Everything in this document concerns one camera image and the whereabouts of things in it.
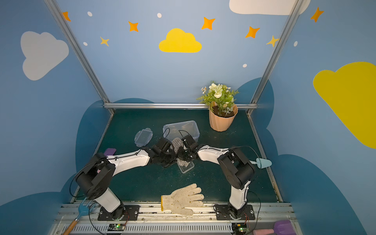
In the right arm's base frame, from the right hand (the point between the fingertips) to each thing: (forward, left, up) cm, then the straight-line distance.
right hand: (177, 154), depth 92 cm
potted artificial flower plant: (+28, -25, +23) cm, 44 cm away
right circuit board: (-36, -36, -5) cm, 51 cm away
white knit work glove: (-26, -4, -4) cm, 26 cm away
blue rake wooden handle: (-34, +45, -2) cm, 57 cm away
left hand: (-5, -4, +2) cm, 7 cm away
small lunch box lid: (+14, +27, -3) cm, 30 cm away
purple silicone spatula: (+1, +46, -2) cm, 46 cm away
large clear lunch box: (+5, -2, +19) cm, 20 cm away
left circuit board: (-40, +26, -4) cm, 47 cm away
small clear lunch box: (-8, -6, -4) cm, 11 cm away
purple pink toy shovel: (-35, -55, -4) cm, 65 cm away
